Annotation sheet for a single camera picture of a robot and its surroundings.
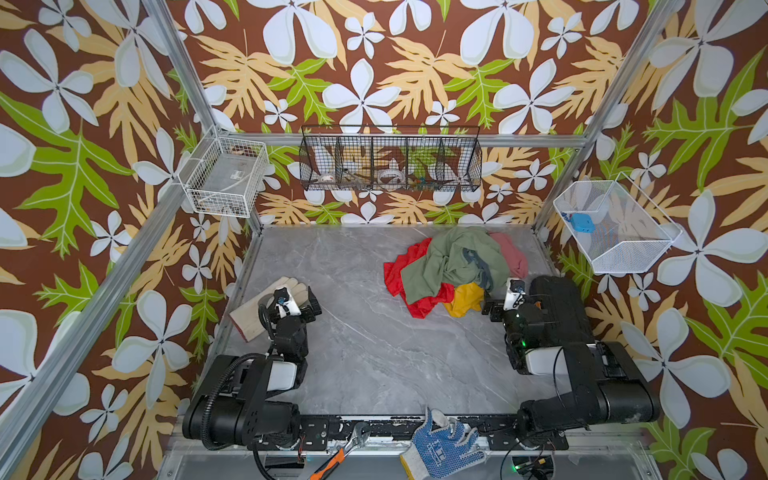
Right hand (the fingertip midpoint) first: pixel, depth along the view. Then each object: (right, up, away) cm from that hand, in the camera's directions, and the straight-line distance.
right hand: (500, 290), depth 91 cm
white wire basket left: (-83, +34, -5) cm, 90 cm away
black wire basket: (-34, +43, +7) cm, 55 cm away
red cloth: (-33, +5, +14) cm, 36 cm away
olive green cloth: (-10, +11, +3) cm, 15 cm away
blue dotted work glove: (-22, -37, -19) cm, 47 cm away
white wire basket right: (+30, +17, -12) cm, 36 cm away
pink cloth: (+10, +10, +12) cm, 18 cm away
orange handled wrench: (-43, -35, -18) cm, 58 cm away
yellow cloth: (-9, -3, +3) cm, 10 cm away
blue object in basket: (+22, +20, -5) cm, 30 cm away
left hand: (-64, +1, -5) cm, 64 cm away
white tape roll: (-33, +37, +8) cm, 50 cm away
